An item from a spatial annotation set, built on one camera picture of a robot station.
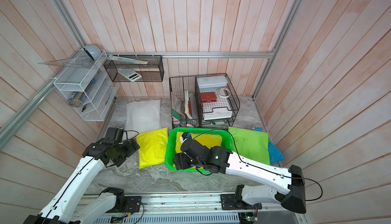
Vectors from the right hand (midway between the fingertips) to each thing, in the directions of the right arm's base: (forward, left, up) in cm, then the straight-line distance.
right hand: (178, 158), depth 70 cm
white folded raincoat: (+36, +30, -14) cm, 49 cm away
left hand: (+5, +24, -6) cm, 26 cm away
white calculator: (+53, +36, +9) cm, 64 cm away
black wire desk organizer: (+34, -2, -5) cm, 35 cm away
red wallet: (+37, -15, +4) cm, 40 cm away
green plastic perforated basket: (+12, +6, -13) cm, 18 cm away
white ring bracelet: (+45, -26, 0) cm, 52 cm away
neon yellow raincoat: (+14, +18, -15) cm, 27 cm away
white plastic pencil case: (+51, -20, +4) cm, 55 cm away
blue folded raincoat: (+10, -54, -16) cm, 58 cm away
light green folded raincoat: (+16, -42, -16) cm, 48 cm away
